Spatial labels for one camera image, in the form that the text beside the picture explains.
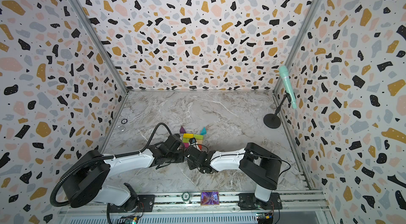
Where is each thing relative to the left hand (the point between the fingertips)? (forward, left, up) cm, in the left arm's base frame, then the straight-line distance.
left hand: (189, 156), depth 87 cm
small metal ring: (+25, +45, -1) cm, 51 cm away
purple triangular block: (+16, +5, +1) cm, 17 cm away
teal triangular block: (+15, -8, 0) cm, 17 cm away
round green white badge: (-20, -1, +5) cm, 21 cm away
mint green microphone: (+31, -51, +34) cm, 68 cm away
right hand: (-1, -2, -1) cm, 3 cm away
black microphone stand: (+23, -53, 0) cm, 58 cm away
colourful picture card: (-20, -11, 0) cm, 23 cm away
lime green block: (+13, -4, -2) cm, 14 cm away
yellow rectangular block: (+14, +2, -2) cm, 14 cm away
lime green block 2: (+4, +1, +10) cm, 11 cm away
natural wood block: (+9, -5, -1) cm, 11 cm away
